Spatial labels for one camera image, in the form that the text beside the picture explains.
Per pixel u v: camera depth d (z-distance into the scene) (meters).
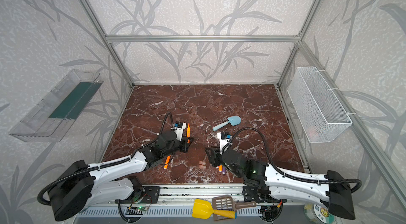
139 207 0.71
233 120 1.00
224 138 0.64
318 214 0.62
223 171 0.80
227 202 0.72
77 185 0.41
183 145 0.73
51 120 0.63
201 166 0.82
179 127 0.74
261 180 0.53
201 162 0.84
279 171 0.51
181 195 0.75
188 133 0.80
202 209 0.70
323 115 0.61
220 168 0.81
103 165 0.48
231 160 0.53
